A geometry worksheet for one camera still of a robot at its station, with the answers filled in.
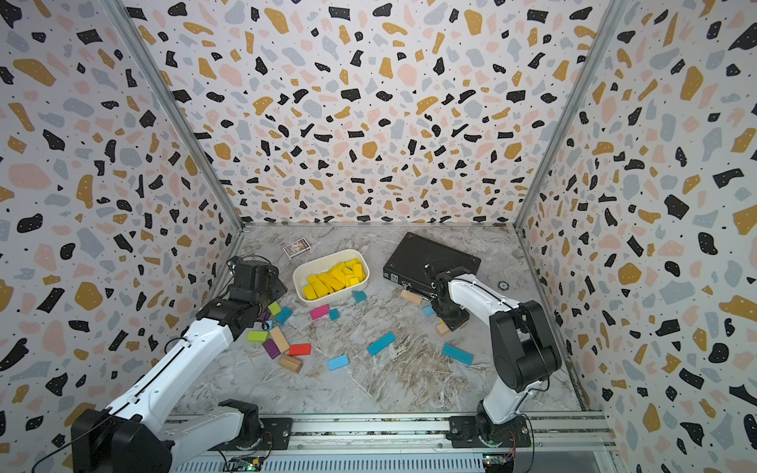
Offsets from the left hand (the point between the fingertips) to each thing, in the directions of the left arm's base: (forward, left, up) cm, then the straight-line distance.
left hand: (277, 282), depth 82 cm
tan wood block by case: (+5, -39, -18) cm, 43 cm away
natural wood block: (-17, -3, -16) cm, 24 cm away
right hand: (-3, -49, -15) cm, 51 cm away
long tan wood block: (-9, +2, -18) cm, 20 cm away
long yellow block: (+8, -7, -14) cm, 18 cm away
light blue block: (-16, -16, -18) cm, 29 cm away
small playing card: (+27, +4, -17) cm, 32 cm away
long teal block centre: (-11, -28, -19) cm, 35 cm away
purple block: (-12, +4, -18) cm, 22 cm away
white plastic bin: (+16, -9, -14) cm, 23 cm away
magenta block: (0, -9, -17) cm, 19 cm away
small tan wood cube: (-7, -47, -16) cm, 51 cm away
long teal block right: (-14, -51, -18) cm, 56 cm away
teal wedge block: (+6, -21, -18) cm, 28 cm away
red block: (-11, -3, -21) cm, 24 cm away
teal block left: (-1, +2, -17) cm, 17 cm away
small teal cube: (-1, -13, -18) cm, 22 cm away
